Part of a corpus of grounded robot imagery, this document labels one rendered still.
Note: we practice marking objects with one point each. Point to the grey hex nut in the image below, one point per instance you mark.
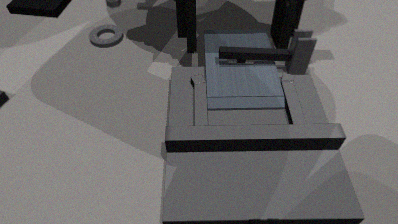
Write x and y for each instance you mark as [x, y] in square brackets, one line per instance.
[113, 3]

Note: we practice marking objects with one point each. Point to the grey metal washer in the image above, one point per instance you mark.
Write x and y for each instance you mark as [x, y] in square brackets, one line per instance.
[105, 43]

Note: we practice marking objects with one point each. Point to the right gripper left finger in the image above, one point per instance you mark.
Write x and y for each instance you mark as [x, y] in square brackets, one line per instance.
[255, 221]

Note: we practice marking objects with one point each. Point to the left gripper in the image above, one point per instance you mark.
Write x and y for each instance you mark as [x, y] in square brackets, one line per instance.
[286, 18]

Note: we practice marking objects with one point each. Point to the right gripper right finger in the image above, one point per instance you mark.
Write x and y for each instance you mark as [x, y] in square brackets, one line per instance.
[273, 221]

